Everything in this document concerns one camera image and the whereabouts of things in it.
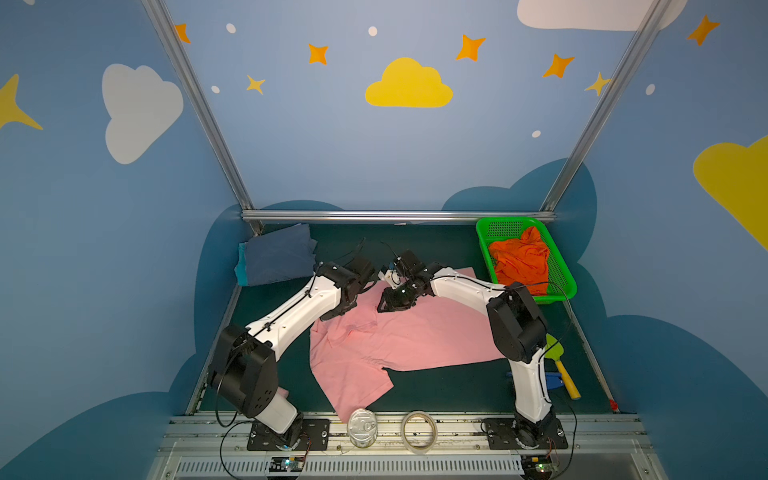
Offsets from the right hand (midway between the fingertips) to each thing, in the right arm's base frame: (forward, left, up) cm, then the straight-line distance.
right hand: (382, 307), depth 92 cm
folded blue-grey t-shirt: (+19, +37, 0) cm, 42 cm away
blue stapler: (-18, -49, -5) cm, 53 cm away
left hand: (-5, +12, +6) cm, 14 cm away
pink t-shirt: (-13, +9, -6) cm, 17 cm away
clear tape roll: (-35, -8, -5) cm, 36 cm away
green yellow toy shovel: (-9, -52, -5) cm, 53 cm away
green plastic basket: (+38, -41, -2) cm, 56 cm away
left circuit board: (-41, +21, -6) cm, 46 cm away
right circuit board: (-38, -40, -7) cm, 56 cm away
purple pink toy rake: (-25, +26, -5) cm, 36 cm away
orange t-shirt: (+23, -49, -2) cm, 54 cm away
